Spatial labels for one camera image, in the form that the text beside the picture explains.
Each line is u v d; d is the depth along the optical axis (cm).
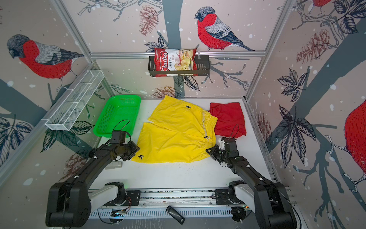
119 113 110
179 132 100
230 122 101
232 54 94
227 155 69
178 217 68
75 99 78
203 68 93
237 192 62
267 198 41
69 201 40
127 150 73
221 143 81
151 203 73
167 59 88
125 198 71
